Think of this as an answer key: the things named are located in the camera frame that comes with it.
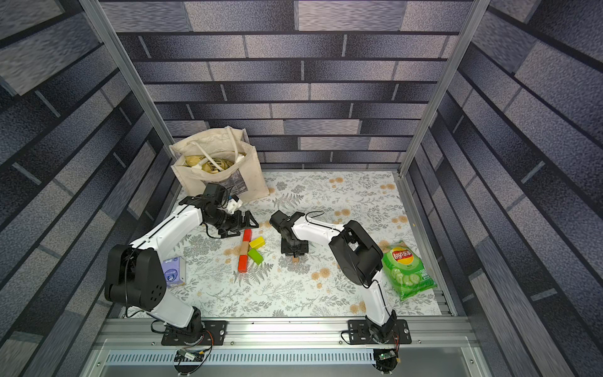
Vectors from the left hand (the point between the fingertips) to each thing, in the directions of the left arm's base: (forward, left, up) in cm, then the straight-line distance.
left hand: (250, 226), depth 85 cm
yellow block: (-1, -2, -10) cm, 11 cm away
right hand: (-4, -15, -13) cm, 20 cm away
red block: (+2, +3, -11) cm, 11 cm away
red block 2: (-10, +3, -11) cm, 15 cm away
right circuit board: (-38, -47, -15) cm, 62 cm away
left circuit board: (-38, +16, -13) cm, 44 cm away
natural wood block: (-3, +4, -11) cm, 12 cm away
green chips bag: (-15, -55, -5) cm, 57 cm away
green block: (-7, -1, -12) cm, 13 cm away
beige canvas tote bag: (+36, +18, +3) cm, 40 cm away
